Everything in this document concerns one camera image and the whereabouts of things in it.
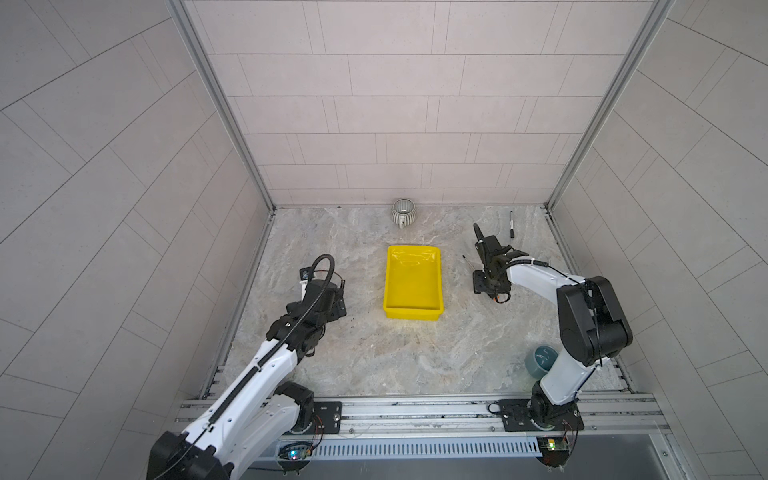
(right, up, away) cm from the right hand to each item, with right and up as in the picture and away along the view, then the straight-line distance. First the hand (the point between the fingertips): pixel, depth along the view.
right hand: (481, 285), depth 95 cm
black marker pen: (+15, +17, +13) cm, 26 cm away
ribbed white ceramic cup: (-25, +24, +14) cm, 38 cm away
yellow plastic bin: (-22, +1, +1) cm, 22 cm away
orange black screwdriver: (-4, +9, +7) cm, 12 cm away
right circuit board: (+9, -33, -27) cm, 44 cm away
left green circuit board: (-49, -30, -31) cm, 66 cm away
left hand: (-46, 0, -13) cm, 48 cm away
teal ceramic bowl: (+9, -15, -21) cm, 28 cm away
